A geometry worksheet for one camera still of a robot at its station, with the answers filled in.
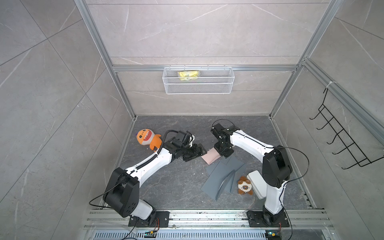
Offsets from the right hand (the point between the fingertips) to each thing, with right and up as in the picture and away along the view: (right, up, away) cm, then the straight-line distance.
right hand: (218, 151), depth 90 cm
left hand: (-9, +2, -9) cm, 13 cm away
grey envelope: (+13, -10, +3) cm, 17 cm away
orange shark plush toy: (-47, +8, +8) cm, 48 cm away
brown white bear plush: (+13, -18, -9) cm, 24 cm away
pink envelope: (-4, -4, +3) cm, 6 cm away
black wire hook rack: (+54, +3, -29) cm, 61 cm away
